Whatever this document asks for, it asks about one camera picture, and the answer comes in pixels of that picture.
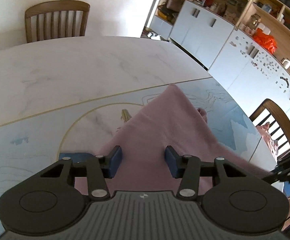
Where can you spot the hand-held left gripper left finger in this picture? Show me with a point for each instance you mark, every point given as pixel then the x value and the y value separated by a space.
pixel 116 161

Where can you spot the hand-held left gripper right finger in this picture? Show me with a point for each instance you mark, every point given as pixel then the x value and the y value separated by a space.
pixel 171 161

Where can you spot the purple shirt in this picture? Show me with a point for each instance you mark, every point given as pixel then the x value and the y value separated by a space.
pixel 165 120

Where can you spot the pink printed garment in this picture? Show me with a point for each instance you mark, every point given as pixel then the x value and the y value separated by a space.
pixel 267 140

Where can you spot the dark wooden chair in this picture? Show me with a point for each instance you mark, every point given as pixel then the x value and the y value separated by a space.
pixel 282 115

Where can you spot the white cabinet with stickers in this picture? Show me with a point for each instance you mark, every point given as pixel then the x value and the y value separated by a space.
pixel 260 85

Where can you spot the white mug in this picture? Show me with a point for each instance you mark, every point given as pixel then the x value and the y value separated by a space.
pixel 286 63

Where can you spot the orange plastic bag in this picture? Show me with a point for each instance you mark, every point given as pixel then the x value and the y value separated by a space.
pixel 265 41

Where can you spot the dark handbag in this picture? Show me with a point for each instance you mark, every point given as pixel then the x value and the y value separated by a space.
pixel 166 12

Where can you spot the glass jar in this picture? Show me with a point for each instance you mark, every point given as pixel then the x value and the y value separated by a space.
pixel 254 22

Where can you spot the wooden shelf unit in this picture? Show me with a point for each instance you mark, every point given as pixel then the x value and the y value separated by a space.
pixel 287 12

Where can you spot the light wooden slatted chair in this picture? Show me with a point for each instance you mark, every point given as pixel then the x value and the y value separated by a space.
pixel 57 6

